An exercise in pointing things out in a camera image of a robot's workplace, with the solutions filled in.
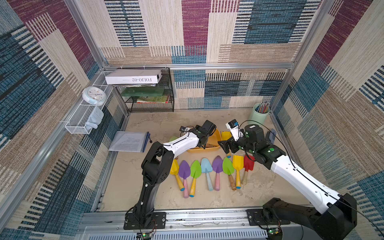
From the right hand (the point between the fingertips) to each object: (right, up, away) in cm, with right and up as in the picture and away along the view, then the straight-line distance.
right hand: (225, 135), depth 78 cm
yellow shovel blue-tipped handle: (-27, -22, +12) cm, 37 cm away
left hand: (-12, +2, +19) cm, 22 cm away
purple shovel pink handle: (-2, -19, +13) cm, 24 cm away
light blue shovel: (-9, -20, +13) cm, 26 cm away
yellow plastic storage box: (-6, -4, -2) cm, 7 cm away
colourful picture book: (-43, +22, +22) cm, 53 cm away
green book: (-48, +27, +18) cm, 58 cm away
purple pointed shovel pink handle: (-22, -22, +11) cm, 33 cm away
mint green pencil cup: (+25, +11, +23) cm, 36 cm away
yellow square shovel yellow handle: (+10, -17, +14) cm, 24 cm away
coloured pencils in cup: (+30, +17, +22) cm, 40 cm away
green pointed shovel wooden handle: (+5, -20, +13) cm, 25 cm away
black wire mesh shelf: (-65, +23, +37) cm, 78 cm away
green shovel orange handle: (-15, -22, +11) cm, 29 cm away
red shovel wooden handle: (+16, -18, +12) cm, 27 cm away
